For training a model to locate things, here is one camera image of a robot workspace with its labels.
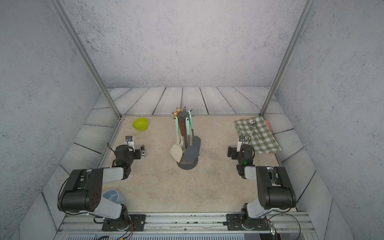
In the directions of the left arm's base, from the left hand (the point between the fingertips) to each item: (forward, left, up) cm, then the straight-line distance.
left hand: (138, 145), depth 94 cm
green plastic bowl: (+22, +5, -4) cm, 23 cm away
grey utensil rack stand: (-10, -29, -7) cm, 32 cm away
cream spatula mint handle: (-9, -26, +7) cm, 28 cm away
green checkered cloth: (+11, -80, -6) cm, 81 cm away
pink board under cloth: (+21, -91, -6) cm, 94 cm away
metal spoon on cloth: (+22, -79, -6) cm, 83 cm away
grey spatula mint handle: (-11, -34, +7) cm, 36 cm away
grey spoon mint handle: (0, -36, +3) cm, 36 cm away
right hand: (-2, -63, 0) cm, 63 cm away
